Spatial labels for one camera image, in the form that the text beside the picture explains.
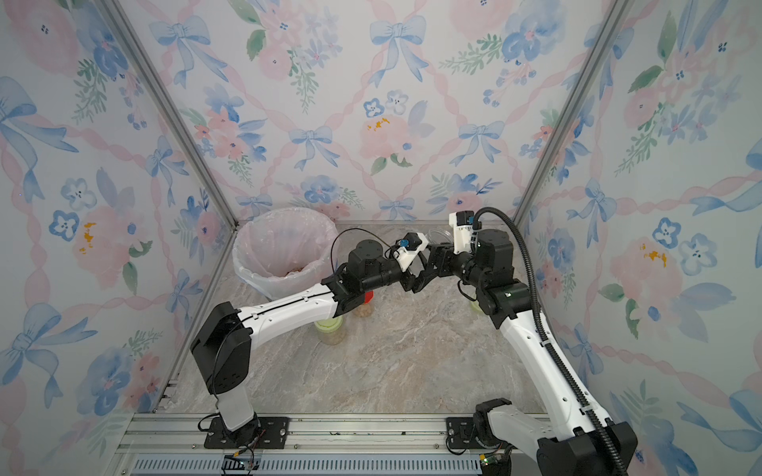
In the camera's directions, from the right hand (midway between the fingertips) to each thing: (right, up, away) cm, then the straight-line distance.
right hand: (430, 244), depth 72 cm
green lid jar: (-26, -23, +8) cm, 35 cm away
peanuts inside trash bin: (-39, -7, +24) cm, 46 cm away
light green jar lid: (+18, -19, +23) cm, 35 cm away
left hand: (+2, -3, +1) cm, 3 cm away
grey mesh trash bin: (-38, -11, 0) cm, 40 cm away
